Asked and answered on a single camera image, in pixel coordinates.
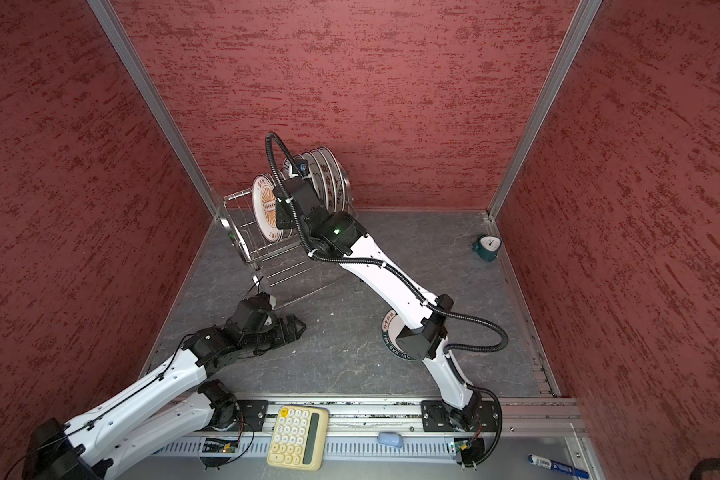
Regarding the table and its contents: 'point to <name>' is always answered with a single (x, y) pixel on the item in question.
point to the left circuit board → (212, 445)
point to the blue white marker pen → (549, 463)
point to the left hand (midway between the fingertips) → (293, 338)
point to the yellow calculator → (299, 438)
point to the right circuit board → (462, 445)
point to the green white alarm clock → (487, 247)
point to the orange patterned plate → (264, 206)
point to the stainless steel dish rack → (287, 266)
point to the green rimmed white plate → (391, 328)
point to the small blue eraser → (390, 439)
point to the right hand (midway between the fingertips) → (288, 206)
